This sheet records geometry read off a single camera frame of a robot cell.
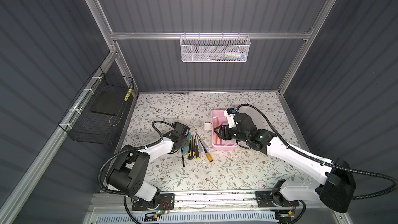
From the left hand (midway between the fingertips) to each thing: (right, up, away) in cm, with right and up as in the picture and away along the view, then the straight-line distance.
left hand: (182, 141), depth 93 cm
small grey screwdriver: (+11, -4, -2) cm, 11 cm away
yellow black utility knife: (+5, -7, -5) cm, 10 cm away
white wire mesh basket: (+22, +68, +31) cm, 78 cm away
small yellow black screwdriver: (+9, -4, -4) cm, 10 cm away
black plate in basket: (-34, +23, -18) cm, 45 cm away
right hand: (+20, +9, -15) cm, 27 cm away
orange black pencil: (+1, -8, -6) cm, 10 cm away
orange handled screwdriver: (+16, -7, -5) cm, 18 cm away
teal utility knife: (+3, +1, +1) cm, 4 cm away
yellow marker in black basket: (-28, +28, -11) cm, 41 cm away
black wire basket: (-39, +16, -21) cm, 47 cm away
